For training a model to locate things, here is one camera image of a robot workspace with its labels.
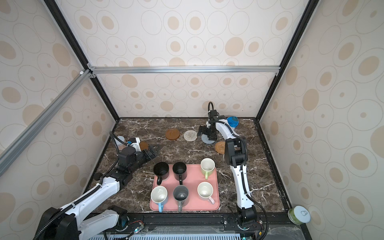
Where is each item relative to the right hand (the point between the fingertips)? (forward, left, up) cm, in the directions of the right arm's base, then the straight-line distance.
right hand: (203, 135), depth 106 cm
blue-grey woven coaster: (-2, -2, -1) cm, 3 cm away
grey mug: (-40, +14, 0) cm, 42 cm away
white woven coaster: (+2, +10, -2) cm, 10 cm away
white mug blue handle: (-41, +25, 0) cm, 48 cm away
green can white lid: (-52, -44, +2) cm, 68 cm away
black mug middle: (-27, +15, 0) cm, 31 cm away
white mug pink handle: (-38, 0, -1) cm, 38 cm away
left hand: (-20, +25, +17) cm, 36 cm away
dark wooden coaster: (-23, +31, +22) cm, 45 cm away
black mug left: (-27, +26, +3) cm, 37 cm away
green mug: (-26, -1, +3) cm, 26 cm away
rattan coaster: (-8, -11, -3) cm, 14 cm away
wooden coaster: (+3, +22, -1) cm, 23 cm away
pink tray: (-39, +6, -3) cm, 40 cm away
